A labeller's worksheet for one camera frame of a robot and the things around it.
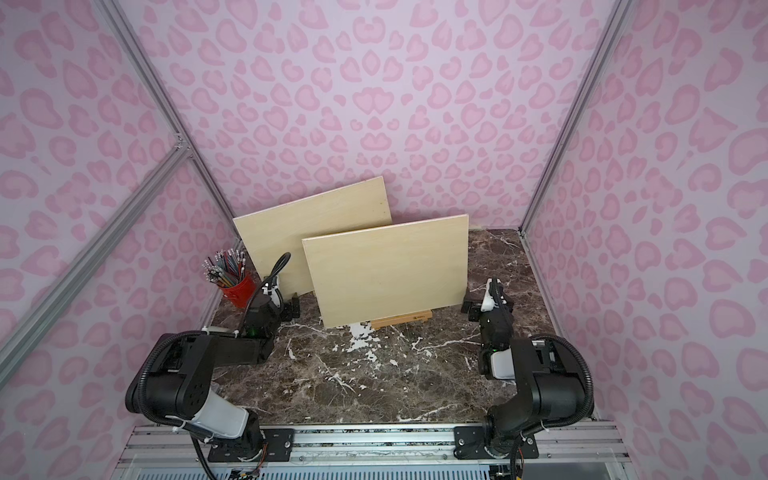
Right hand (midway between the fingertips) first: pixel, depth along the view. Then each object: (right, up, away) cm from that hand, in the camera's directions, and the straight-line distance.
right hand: (485, 288), depth 90 cm
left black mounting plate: (-56, -36, -17) cm, 69 cm away
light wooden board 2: (-62, +16, -7) cm, 64 cm away
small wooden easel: (-25, -9, 0) cm, 27 cm away
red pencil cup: (-74, -2, +2) cm, 75 cm away
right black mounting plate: (-9, -36, -17) cm, 41 cm away
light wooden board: (-29, +6, -9) cm, 31 cm away
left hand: (-63, -2, +4) cm, 63 cm away
